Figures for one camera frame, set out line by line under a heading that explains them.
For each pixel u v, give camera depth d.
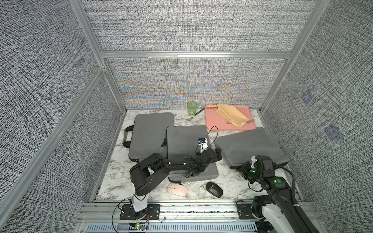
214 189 0.80
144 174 0.49
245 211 0.73
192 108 1.10
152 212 0.74
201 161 0.66
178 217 0.73
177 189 0.79
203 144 0.77
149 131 1.01
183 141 0.88
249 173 0.70
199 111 1.18
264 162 0.62
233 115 1.17
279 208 0.54
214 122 1.13
